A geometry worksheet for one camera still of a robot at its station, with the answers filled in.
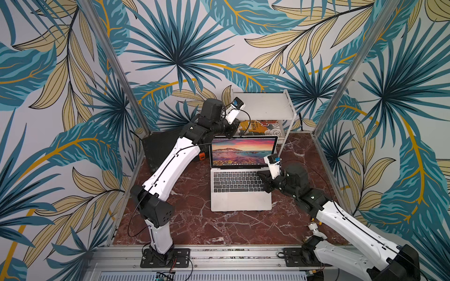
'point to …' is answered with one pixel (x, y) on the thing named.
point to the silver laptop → (234, 163)
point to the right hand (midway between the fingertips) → (249, 179)
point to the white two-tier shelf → (268, 106)
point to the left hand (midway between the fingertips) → (237, 122)
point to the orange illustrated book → (259, 127)
